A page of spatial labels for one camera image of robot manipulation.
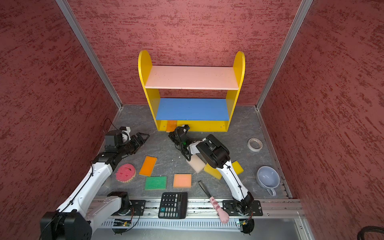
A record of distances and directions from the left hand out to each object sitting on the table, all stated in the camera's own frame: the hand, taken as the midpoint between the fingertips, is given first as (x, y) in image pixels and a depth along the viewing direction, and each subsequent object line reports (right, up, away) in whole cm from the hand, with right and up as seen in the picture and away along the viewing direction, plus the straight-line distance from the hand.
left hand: (147, 141), depth 81 cm
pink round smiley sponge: (-13, -18, +1) cm, 22 cm away
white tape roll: (+67, -5, +17) cm, 69 cm away
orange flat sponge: (-2, -16, +6) cm, 17 cm away
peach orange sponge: (+20, -22, -2) cm, 29 cm away
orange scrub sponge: (+9, +8, +25) cm, 28 cm away
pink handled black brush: (+41, -35, -10) cm, 55 cm away
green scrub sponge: (+5, -23, -1) cm, 24 cm away
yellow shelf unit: (+29, +15, +13) cm, 36 cm away
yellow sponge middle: (+37, -18, +4) cm, 41 cm away
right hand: (+7, +2, +21) cm, 22 cm away
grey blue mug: (+69, -21, +2) cm, 73 cm away
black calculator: (+16, -31, -8) cm, 36 cm away
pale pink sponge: (+28, -15, +7) cm, 32 cm away
